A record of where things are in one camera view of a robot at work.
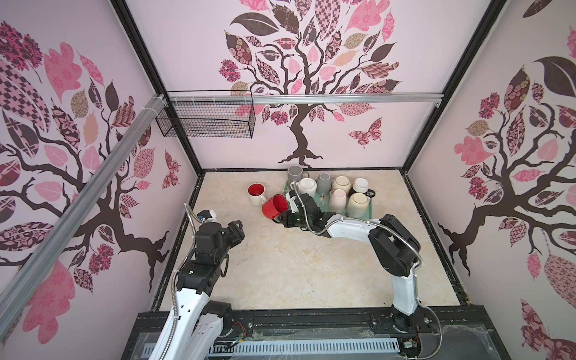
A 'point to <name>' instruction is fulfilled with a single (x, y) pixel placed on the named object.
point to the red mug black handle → (273, 207)
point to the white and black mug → (361, 185)
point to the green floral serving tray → (321, 202)
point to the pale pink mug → (337, 200)
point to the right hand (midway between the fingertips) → (278, 214)
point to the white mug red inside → (255, 192)
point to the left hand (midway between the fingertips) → (235, 230)
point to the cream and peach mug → (342, 182)
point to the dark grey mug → (295, 172)
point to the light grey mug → (324, 184)
